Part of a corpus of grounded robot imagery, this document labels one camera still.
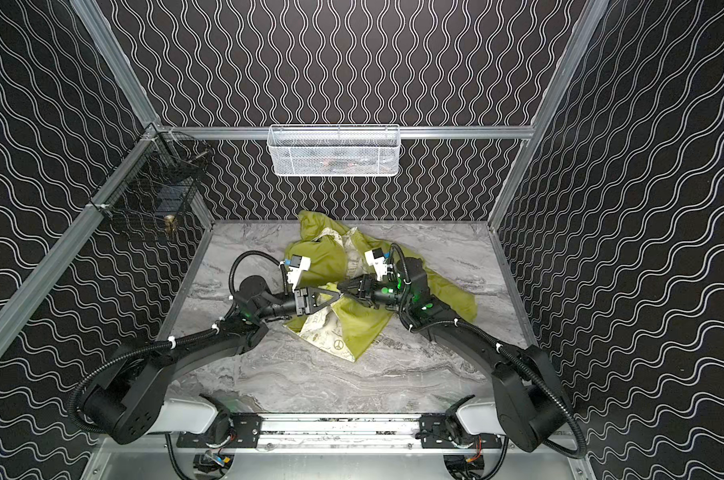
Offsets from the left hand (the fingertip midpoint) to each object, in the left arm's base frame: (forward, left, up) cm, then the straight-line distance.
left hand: (343, 301), depth 69 cm
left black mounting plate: (-23, +25, -25) cm, 42 cm away
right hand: (+5, +2, -2) cm, 5 cm away
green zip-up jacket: (0, 0, -13) cm, 13 cm away
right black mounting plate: (-21, -22, -27) cm, 41 cm away
